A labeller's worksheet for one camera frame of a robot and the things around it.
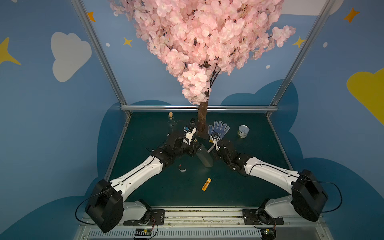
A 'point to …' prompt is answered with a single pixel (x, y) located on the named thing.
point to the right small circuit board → (268, 233)
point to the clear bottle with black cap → (192, 123)
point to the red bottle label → (180, 165)
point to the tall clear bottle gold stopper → (205, 156)
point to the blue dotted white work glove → (218, 128)
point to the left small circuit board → (143, 232)
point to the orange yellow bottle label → (206, 184)
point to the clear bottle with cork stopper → (171, 122)
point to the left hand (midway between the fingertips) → (199, 141)
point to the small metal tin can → (243, 131)
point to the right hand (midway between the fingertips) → (218, 143)
